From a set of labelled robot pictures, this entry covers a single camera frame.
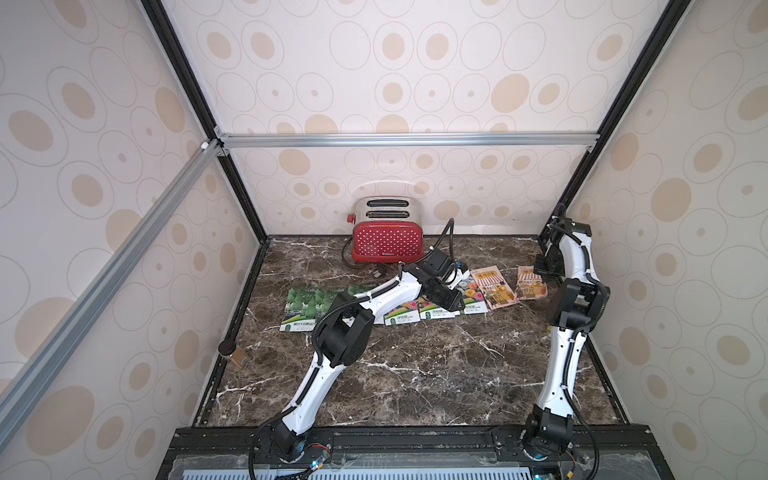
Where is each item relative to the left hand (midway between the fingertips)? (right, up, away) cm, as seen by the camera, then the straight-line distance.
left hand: (471, 305), depth 89 cm
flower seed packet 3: (+4, -1, +11) cm, 12 cm away
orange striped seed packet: (+13, +4, +17) cm, 21 cm away
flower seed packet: (-19, -4, +9) cm, 22 cm away
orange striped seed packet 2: (+24, +5, +14) cm, 28 cm away
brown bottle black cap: (-67, -11, -10) cm, 69 cm away
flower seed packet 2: (-12, -3, +8) cm, 15 cm away
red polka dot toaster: (-25, +24, +11) cm, 37 cm away
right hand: (+33, +7, +11) cm, 36 cm away
